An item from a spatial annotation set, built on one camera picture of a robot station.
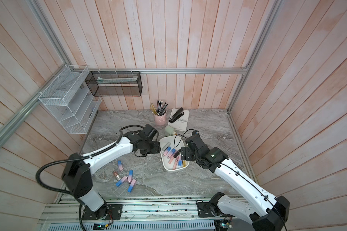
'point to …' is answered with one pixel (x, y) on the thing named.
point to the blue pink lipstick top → (168, 148)
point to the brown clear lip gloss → (115, 173)
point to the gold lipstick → (184, 163)
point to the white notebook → (180, 124)
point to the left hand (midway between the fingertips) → (155, 152)
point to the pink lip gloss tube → (176, 162)
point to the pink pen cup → (160, 120)
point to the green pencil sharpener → (169, 131)
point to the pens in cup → (161, 109)
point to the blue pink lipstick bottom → (121, 180)
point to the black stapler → (179, 113)
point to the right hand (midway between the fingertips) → (189, 150)
